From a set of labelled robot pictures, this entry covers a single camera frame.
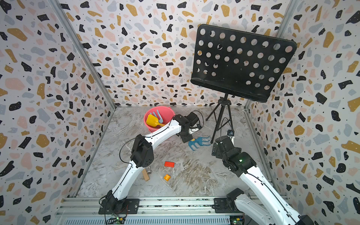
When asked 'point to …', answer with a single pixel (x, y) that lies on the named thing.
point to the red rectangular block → (169, 164)
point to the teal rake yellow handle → (199, 140)
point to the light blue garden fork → (161, 120)
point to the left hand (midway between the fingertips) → (187, 135)
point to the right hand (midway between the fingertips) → (223, 148)
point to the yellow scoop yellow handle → (153, 121)
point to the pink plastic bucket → (158, 117)
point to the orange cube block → (167, 177)
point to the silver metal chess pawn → (149, 171)
